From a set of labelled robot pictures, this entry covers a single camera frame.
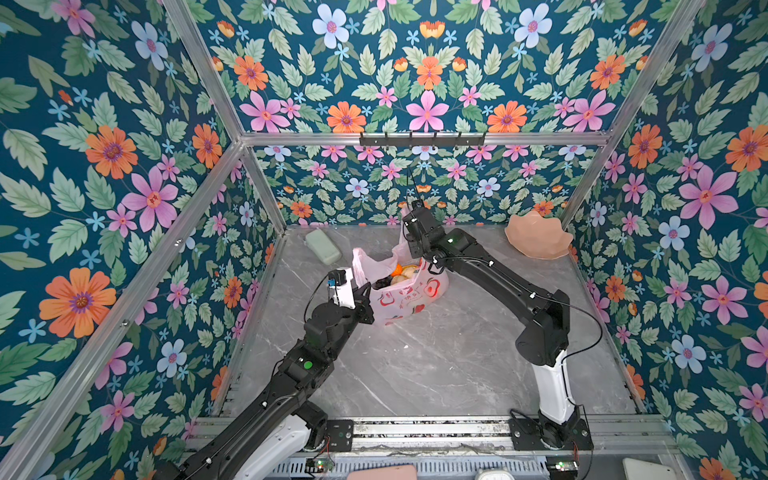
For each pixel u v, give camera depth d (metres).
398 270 1.02
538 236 1.12
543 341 0.50
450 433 0.75
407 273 0.94
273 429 0.58
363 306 0.64
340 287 0.61
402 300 0.86
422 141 0.93
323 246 1.11
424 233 0.63
